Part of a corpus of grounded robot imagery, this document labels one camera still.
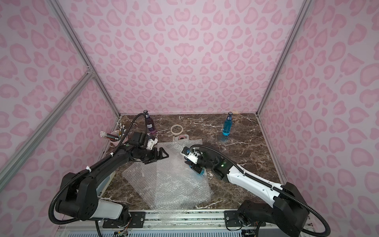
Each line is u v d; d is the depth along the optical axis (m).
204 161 0.65
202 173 0.79
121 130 0.90
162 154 0.78
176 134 1.08
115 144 0.97
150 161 0.77
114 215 0.62
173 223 0.72
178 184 0.82
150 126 1.14
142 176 0.88
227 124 0.98
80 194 0.42
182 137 1.00
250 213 0.60
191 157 0.67
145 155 0.73
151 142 0.80
